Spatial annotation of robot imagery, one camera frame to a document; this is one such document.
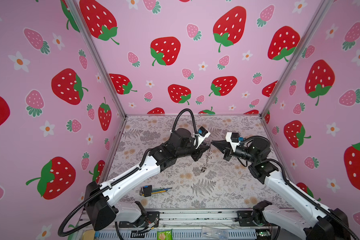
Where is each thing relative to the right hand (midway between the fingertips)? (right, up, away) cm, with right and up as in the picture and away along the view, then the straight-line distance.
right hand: (212, 141), depth 67 cm
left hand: (-2, -2, +2) cm, 3 cm away
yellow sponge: (-56, -43, 0) cm, 71 cm away
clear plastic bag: (0, -44, +3) cm, 44 cm away
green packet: (-22, -44, +2) cm, 49 cm away
